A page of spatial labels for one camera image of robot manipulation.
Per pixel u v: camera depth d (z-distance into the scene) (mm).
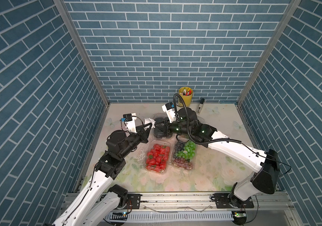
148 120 666
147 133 641
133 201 731
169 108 619
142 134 578
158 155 860
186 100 1098
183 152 826
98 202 572
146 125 643
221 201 736
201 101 1160
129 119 579
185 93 1116
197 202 753
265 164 419
